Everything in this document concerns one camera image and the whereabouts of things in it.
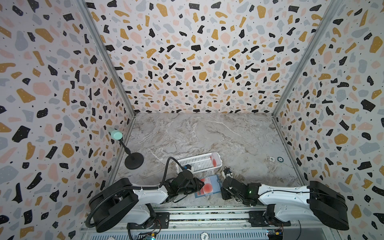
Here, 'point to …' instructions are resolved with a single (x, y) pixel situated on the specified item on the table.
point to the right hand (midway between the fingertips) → (219, 188)
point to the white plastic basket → (205, 163)
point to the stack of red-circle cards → (216, 159)
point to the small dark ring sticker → (280, 159)
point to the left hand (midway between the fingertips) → (207, 183)
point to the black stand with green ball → (134, 160)
